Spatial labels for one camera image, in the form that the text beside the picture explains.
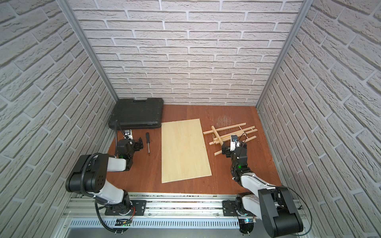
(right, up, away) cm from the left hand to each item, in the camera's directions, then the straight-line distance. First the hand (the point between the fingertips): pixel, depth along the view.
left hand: (134, 136), depth 94 cm
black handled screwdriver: (+7, -2, +6) cm, 9 cm away
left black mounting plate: (+11, -35, -20) cm, 42 cm away
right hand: (+64, -3, -6) cm, 64 cm away
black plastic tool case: (-8, +15, +13) cm, 21 cm away
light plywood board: (+33, -12, -1) cm, 35 cm away
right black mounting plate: (+57, -36, -20) cm, 70 cm away
